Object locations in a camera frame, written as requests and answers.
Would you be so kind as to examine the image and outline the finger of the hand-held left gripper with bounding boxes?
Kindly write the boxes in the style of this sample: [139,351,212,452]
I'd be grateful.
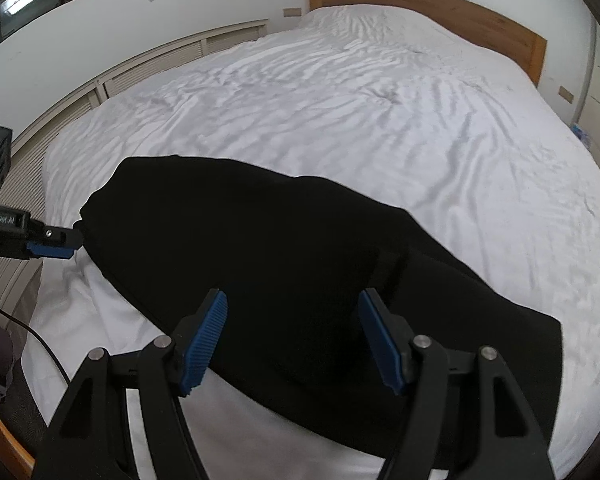
[26,241,79,261]
[29,220,85,248]

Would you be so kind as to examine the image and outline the bed with white duvet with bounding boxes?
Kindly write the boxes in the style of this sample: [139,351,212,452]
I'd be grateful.
[22,5,600,480]

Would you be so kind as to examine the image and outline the black cable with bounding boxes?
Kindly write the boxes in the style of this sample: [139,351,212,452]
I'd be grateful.
[0,302,72,390]

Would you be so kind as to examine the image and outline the wooden furniture edge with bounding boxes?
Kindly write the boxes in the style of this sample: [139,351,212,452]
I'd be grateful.
[0,400,36,480]

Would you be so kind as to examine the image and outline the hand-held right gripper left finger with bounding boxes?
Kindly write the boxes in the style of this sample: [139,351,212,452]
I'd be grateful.
[32,288,229,480]

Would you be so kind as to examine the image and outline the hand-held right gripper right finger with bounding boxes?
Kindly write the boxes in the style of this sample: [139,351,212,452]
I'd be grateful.
[357,287,556,480]

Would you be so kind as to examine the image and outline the wooden headboard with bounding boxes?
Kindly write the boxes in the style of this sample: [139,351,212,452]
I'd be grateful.
[308,0,548,88]

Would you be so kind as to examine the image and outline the black pants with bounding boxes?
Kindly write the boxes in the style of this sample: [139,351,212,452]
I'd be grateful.
[75,156,565,461]

